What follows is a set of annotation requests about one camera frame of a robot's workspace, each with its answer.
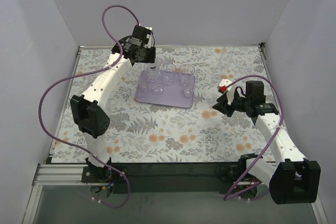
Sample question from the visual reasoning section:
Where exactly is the faceted clear tumbler glass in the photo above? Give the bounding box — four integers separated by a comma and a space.
144, 63, 150, 82

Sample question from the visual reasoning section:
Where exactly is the small clear glass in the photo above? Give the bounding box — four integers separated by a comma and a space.
138, 76, 150, 92

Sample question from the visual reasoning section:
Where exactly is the tall clear glass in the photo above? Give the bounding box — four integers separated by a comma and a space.
217, 45, 235, 69

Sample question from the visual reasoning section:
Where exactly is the clear wine glass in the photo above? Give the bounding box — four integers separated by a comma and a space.
152, 83, 164, 95

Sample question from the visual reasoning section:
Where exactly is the clear stemmed glass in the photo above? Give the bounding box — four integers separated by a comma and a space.
147, 60, 161, 82

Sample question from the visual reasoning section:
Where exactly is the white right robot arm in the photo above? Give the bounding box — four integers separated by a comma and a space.
213, 79, 321, 205

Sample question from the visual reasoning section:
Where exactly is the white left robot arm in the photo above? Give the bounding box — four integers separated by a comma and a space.
70, 25, 156, 167

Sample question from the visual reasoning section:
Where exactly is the lilac rectangular plastic tray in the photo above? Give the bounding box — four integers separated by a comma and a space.
135, 73, 195, 109

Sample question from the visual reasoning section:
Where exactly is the floral patterned table mat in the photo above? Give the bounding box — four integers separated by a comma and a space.
51, 47, 295, 164

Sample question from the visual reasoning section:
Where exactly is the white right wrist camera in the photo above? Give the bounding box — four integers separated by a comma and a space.
217, 79, 236, 105

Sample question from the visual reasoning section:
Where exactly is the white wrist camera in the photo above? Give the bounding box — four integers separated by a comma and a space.
217, 79, 236, 105
146, 27, 155, 48

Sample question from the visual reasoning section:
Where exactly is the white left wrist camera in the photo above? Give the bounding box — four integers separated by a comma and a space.
146, 27, 155, 48

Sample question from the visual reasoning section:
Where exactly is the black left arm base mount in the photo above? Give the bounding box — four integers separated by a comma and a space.
81, 166, 125, 184

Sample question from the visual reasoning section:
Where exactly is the aluminium table frame rail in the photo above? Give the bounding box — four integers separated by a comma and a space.
20, 163, 85, 224

